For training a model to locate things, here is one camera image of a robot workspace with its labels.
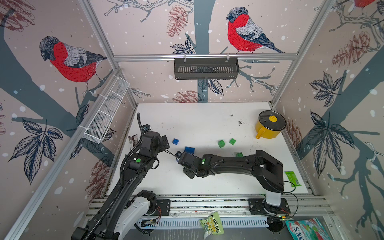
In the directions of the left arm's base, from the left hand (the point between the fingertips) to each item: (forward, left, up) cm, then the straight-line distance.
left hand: (160, 136), depth 78 cm
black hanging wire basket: (+51, -26, +8) cm, 58 cm away
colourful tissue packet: (-38, -69, -17) cm, 81 cm away
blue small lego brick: (+8, -5, -19) cm, 22 cm away
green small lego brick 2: (+8, -44, -19) cm, 48 cm away
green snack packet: (-37, -27, -19) cm, 49 cm away
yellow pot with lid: (+16, -67, -11) cm, 70 cm away
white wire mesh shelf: (+6, +37, -2) cm, 38 cm away
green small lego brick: (+6, -36, -18) cm, 40 cm away
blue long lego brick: (+1, -15, -18) cm, 24 cm away
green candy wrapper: (-16, -74, -19) cm, 78 cm away
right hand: (-9, -14, -16) cm, 23 cm away
